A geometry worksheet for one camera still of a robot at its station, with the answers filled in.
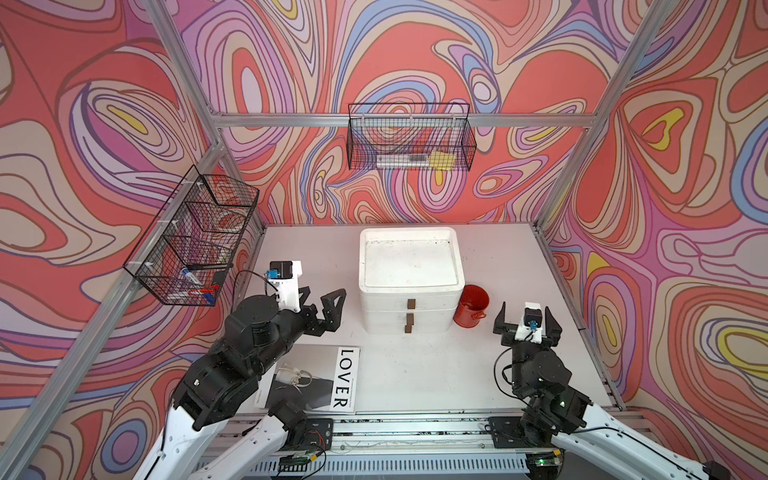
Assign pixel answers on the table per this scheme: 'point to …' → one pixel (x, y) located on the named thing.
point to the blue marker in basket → (191, 277)
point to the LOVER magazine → (321, 378)
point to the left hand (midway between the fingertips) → (332, 291)
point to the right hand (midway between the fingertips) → (525, 313)
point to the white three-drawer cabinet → (410, 278)
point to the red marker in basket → (205, 290)
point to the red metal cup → (471, 308)
